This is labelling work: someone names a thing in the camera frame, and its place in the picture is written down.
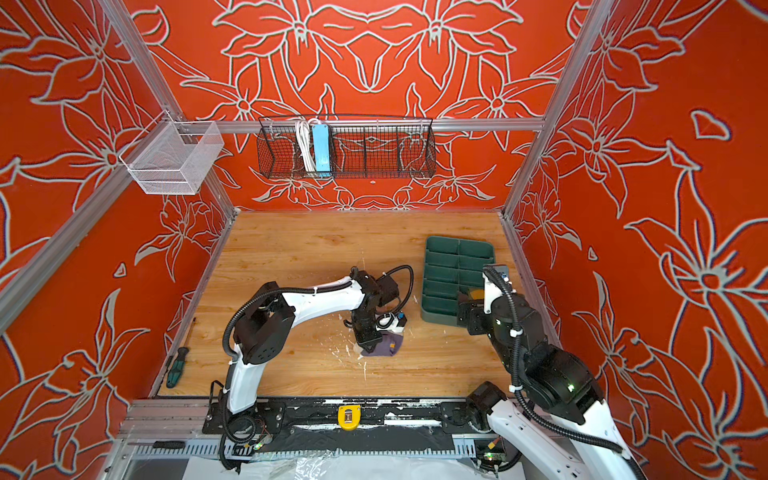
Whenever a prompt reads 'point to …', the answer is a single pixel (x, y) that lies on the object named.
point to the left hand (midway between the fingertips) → (372, 344)
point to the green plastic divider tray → (452, 265)
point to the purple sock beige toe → (391, 344)
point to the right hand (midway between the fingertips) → (470, 291)
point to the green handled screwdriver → (177, 367)
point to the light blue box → (322, 149)
